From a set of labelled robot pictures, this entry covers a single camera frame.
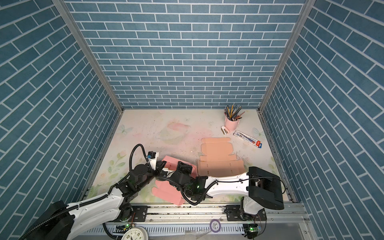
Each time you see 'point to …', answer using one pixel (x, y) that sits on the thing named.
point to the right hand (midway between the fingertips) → (178, 163)
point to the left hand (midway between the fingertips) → (166, 162)
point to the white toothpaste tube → (248, 138)
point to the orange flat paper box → (217, 161)
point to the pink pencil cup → (231, 125)
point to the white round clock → (135, 233)
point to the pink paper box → (165, 191)
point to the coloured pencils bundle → (232, 113)
